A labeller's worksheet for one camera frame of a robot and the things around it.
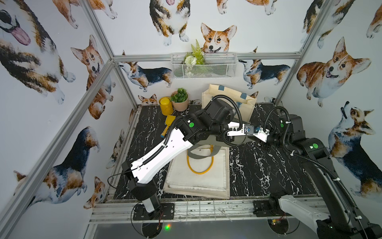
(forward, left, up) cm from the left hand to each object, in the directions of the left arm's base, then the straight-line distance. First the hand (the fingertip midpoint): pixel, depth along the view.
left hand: (238, 124), depth 62 cm
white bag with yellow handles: (-8, +11, -35) cm, 38 cm away
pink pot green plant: (+41, +29, -25) cm, 56 cm away
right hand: (+1, -7, -7) cm, 10 cm away
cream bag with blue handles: (+29, -13, -16) cm, 35 cm away
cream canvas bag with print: (-18, +16, -36) cm, 43 cm away
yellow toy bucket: (+40, +40, -30) cm, 64 cm away
